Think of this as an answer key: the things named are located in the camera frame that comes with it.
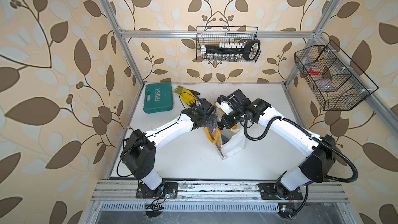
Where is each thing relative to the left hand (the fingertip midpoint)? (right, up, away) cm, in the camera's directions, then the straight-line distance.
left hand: (205, 118), depth 86 cm
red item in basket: (+57, +25, -5) cm, 62 cm away
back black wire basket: (-3, +47, +11) cm, 48 cm away
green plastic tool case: (-33, +12, +20) cm, 40 cm away
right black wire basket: (+63, +18, -13) cm, 67 cm away
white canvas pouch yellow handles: (+10, -9, -16) cm, 21 cm away
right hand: (+8, -1, -7) cm, 11 cm away
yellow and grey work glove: (-14, +13, +28) cm, 34 cm away
